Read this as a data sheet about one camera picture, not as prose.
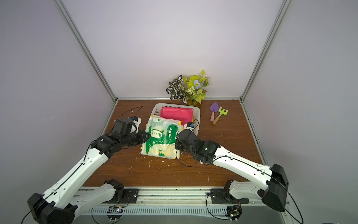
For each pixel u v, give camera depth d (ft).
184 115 3.26
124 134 1.87
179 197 2.47
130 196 2.38
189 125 2.16
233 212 2.28
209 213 2.24
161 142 2.43
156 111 3.33
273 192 1.20
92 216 2.11
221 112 3.61
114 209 2.35
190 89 3.10
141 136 2.11
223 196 2.14
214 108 3.72
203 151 1.67
